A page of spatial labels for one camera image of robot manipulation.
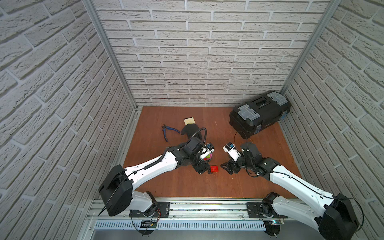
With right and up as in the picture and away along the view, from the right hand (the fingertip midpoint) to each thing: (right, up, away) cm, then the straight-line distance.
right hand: (227, 160), depth 81 cm
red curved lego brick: (-13, +3, -11) cm, 18 cm away
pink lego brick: (-8, 0, +10) cm, 13 cm away
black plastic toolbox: (+15, +24, +9) cm, 30 cm away
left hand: (-12, 0, -2) cm, 12 cm away
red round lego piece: (-7, -6, +2) cm, 10 cm away
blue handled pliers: (-41, +18, +25) cm, 51 cm away
